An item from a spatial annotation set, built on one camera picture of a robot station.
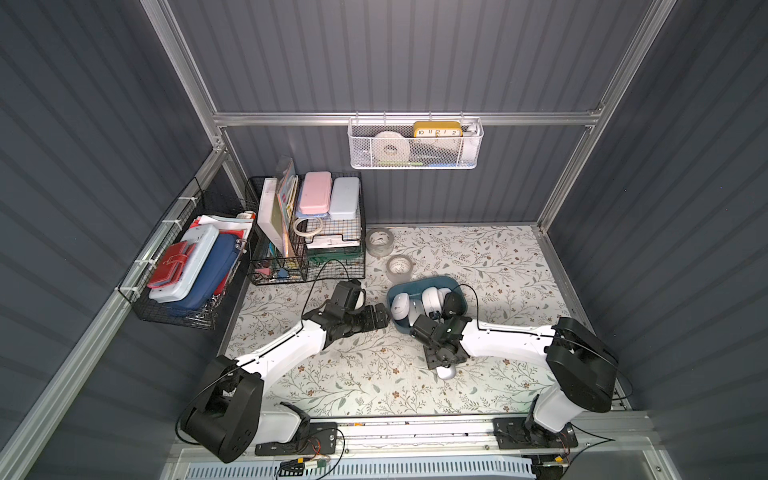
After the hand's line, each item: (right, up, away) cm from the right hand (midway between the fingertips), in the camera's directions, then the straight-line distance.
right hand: (448, 361), depth 85 cm
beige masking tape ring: (-43, +37, +5) cm, 57 cm away
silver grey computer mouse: (-1, -3, -1) cm, 3 cm away
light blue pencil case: (-32, +50, +13) cm, 61 cm away
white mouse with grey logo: (+1, +18, +13) cm, 23 cm away
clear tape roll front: (-13, +25, +22) cm, 36 cm away
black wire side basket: (-69, +43, -7) cm, 81 cm away
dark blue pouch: (-57, +30, -16) cm, 66 cm away
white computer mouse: (-14, +15, +8) cm, 22 cm away
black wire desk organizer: (-43, +39, +8) cm, 59 cm away
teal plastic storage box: (-8, +20, +14) cm, 25 cm away
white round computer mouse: (-3, +16, +10) cm, 19 cm away
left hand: (-20, +12, 0) cm, 23 cm away
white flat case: (-60, +34, -16) cm, 71 cm away
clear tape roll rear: (-21, +36, +30) cm, 51 cm away
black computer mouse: (+4, +15, +8) cm, 18 cm away
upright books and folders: (-51, +46, +3) cm, 68 cm away
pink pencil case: (-41, +51, +11) cm, 67 cm away
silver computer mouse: (-8, +13, +10) cm, 19 cm away
